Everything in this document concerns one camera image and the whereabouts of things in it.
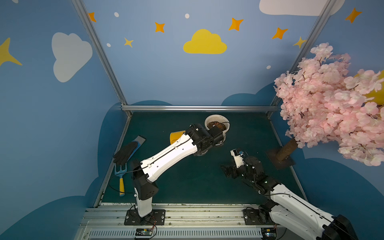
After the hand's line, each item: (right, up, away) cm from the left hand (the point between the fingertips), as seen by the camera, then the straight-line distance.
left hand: (184, 135), depth 72 cm
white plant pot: (+22, +11, +32) cm, 40 cm away
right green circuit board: (+41, -48, 0) cm, 63 cm away
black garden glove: (-41, -15, +21) cm, 49 cm away
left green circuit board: (-20, -47, 0) cm, 51 cm away
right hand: (+25, -15, +11) cm, 31 cm away
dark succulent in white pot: (+21, +7, +30) cm, 37 cm away
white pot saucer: (+23, -7, +32) cm, 40 cm away
